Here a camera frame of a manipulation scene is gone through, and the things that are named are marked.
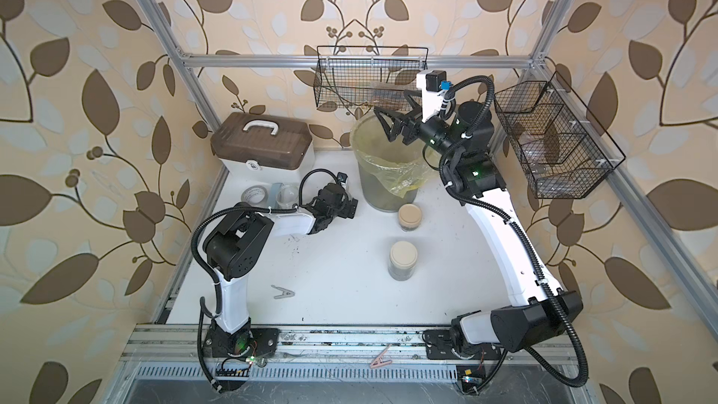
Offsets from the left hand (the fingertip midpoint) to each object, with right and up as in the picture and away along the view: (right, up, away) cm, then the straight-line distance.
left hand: (340, 194), depth 100 cm
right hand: (+15, +23, -40) cm, 48 cm away
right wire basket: (+62, +13, -27) cm, 69 cm away
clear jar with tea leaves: (-21, -1, +6) cm, 22 cm away
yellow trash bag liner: (+22, +9, -21) cm, 32 cm away
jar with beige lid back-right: (+24, -7, -6) cm, 26 cm away
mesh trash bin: (+13, +1, -16) cm, 21 cm away
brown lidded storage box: (-25, +16, -6) cm, 31 cm away
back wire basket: (+6, +41, -4) cm, 41 cm away
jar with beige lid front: (+20, -17, -22) cm, 35 cm away
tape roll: (-33, -1, +5) cm, 33 cm away
